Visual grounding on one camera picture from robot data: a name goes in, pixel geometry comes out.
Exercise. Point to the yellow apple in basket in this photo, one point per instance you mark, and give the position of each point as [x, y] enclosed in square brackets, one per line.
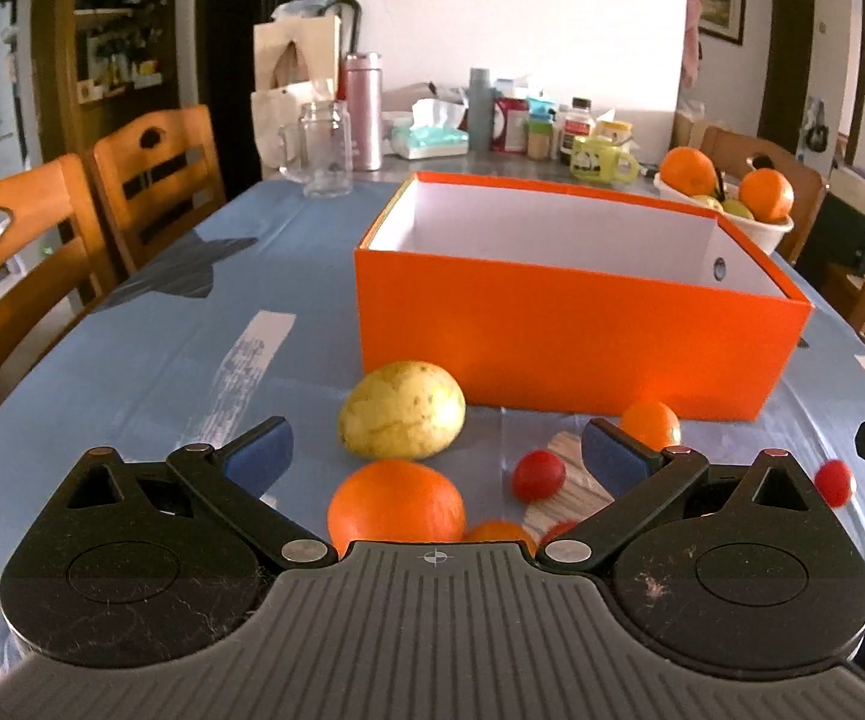
[709, 201]

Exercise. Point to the green panda mug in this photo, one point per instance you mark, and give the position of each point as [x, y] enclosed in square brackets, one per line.
[597, 159]

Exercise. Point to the grey tall bottle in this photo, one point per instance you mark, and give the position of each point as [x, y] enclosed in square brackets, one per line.
[480, 104]

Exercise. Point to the orange cardboard box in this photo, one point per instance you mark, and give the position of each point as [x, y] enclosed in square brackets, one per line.
[551, 297]

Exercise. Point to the wooden shelf cabinet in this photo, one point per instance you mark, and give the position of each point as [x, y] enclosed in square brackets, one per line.
[96, 65]

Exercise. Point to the yellow-green mango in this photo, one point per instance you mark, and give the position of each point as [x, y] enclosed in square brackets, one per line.
[407, 410]

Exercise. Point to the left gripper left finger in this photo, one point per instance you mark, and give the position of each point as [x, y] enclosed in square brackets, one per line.
[230, 481]

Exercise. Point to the paper shopping bag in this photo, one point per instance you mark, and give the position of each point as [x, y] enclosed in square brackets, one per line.
[296, 61]

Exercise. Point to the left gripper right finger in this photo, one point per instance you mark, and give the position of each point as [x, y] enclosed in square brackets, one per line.
[644, 485]

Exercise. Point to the red cherry tomato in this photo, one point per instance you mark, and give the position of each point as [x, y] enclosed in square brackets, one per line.
[835, 482]
[538, 476]

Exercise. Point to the white-cap medicine bottle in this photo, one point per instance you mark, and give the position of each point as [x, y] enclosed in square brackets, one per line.
[576, 121]

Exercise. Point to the white fruit basket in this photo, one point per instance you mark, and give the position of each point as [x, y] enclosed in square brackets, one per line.
[766, 236]

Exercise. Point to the small tangerine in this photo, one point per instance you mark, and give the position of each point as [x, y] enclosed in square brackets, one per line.
[653, 424]
[500, 531]

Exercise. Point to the green pear in basket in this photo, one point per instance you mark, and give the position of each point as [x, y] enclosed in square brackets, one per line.
[735, 208]

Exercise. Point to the glass jar mug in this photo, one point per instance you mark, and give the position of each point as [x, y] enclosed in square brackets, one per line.
[316, 150]

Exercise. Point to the orange in basket left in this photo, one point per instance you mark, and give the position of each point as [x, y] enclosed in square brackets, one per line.
[689, 171]

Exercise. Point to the tissue box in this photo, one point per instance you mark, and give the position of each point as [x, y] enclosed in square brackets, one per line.
[434, 131]

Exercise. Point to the large orange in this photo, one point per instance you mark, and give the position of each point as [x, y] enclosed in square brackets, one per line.
[398, 501]

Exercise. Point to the red labelled jar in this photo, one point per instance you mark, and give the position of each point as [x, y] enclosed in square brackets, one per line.
[509, 125]

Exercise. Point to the pink thermos bottle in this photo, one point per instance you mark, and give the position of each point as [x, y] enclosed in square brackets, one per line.
[363, 88]

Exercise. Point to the wooden chair far left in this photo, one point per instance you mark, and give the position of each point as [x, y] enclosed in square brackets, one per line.
[158, 177]

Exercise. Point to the orange in basket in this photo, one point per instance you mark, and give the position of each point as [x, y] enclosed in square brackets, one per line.
[768, 193]
[689, 171]

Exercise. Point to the wooden chair far right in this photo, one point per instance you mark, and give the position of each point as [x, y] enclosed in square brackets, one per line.
[735, 155]

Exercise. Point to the pink hanging clothes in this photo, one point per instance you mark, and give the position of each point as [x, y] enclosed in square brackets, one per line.
[691, 60]

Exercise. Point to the orange in basket right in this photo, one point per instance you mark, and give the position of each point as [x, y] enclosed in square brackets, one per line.
[768, 193]

